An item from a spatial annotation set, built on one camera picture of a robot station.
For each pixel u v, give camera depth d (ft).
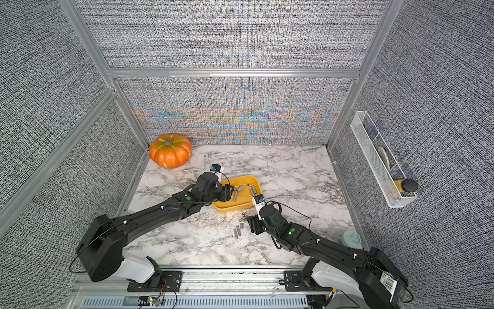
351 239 2.43
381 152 2.35
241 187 3.35
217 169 2.44
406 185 2.01
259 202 2.35
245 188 3.32
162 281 2.26
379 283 1.34
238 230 2.85
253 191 3.23
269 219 2.02
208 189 2.12
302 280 2.11
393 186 2.13
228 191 2.47
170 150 3.35
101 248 1.37
